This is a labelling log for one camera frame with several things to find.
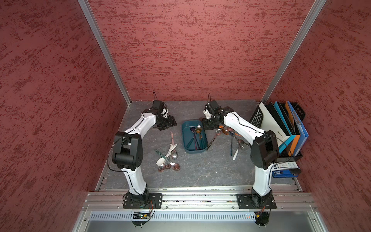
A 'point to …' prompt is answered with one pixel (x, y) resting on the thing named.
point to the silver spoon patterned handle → (218, 132)
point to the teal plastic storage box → (194, 138)
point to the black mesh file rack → (256, 120)
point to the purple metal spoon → (193, 129)
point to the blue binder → (301, 128)
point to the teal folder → (292, 137)
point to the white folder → (269, 122)
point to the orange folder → (297, 137)
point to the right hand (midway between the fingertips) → (204, 129)
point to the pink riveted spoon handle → (172, 138)
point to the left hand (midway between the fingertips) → (172, 127)
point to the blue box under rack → (283, 173)
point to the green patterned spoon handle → (162, 155)
